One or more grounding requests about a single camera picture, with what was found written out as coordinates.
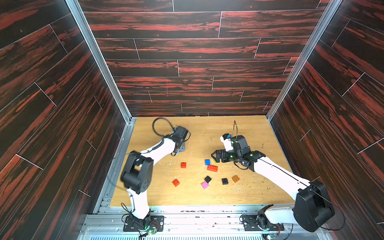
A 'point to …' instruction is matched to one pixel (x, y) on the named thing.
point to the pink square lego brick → (205, 185)
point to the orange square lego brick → (235, 178)
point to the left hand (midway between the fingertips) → (179, 147)
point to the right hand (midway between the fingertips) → (220, 152)
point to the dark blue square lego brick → (207, 162)
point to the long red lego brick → (212, 168)
